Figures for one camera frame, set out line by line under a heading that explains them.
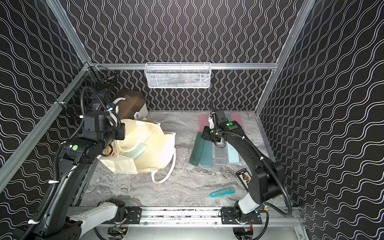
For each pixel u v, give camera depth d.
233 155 0.93
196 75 1.03
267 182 0.43
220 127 0.62
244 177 0.86
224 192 0.84
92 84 0.98
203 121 1.13
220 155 0.94
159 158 0.87
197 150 0.88
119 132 0.60
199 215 0.76
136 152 0.90
